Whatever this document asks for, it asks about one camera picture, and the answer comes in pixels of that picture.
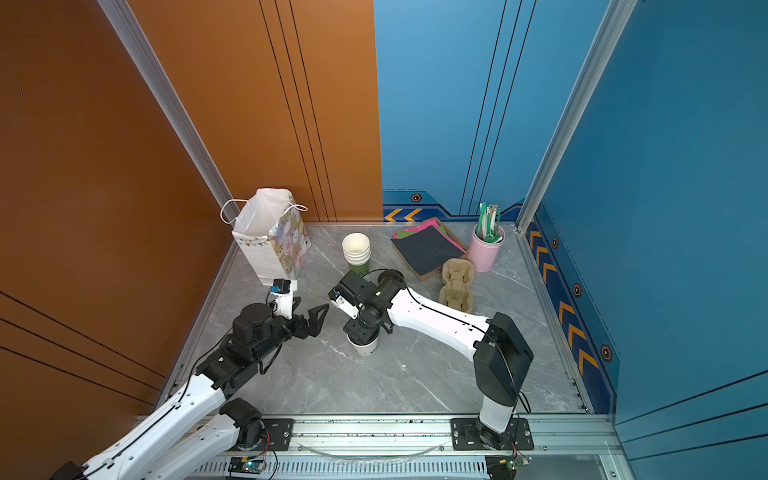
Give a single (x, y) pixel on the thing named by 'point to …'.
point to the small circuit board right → (504, 467)
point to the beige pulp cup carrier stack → (456, 291)
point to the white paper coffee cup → (366, 349)
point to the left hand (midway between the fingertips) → (315, 300)
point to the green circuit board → (245, 465)
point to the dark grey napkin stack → (428, 251)
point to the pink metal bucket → (483, 255)
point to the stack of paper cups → (356, 248)
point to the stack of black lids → (391, 275)
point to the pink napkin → (425, 225)
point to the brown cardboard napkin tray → (408, 264)
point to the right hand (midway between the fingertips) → (358, 325)
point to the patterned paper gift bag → (269, 233)
